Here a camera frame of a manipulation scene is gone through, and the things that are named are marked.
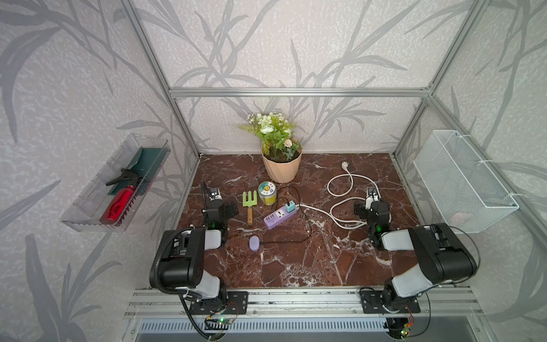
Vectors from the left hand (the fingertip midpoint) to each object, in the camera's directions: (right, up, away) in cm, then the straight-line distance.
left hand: (221, 200), depth 94 cm
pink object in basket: (+88, -3, -22) cm, 91 cm away
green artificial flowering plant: (+26, +25, +3) cm, 36 cm away
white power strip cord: (+50, -6, +2) cm, 50 cm away
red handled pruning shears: (-18, +6, -33) cm, 38 cm away
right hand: (+66, +1, 0) cm, 66 cm away
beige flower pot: (+27, +13, +4) cm, 30 cm away
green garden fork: (+12, -2, +7) cm, 14 cm away
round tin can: (+21, +4, 0) cm, 21 cm away
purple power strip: (+26, -7, -1) cm, 27 cm away
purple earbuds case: (+16, -16, -8) cm, 24 cm away
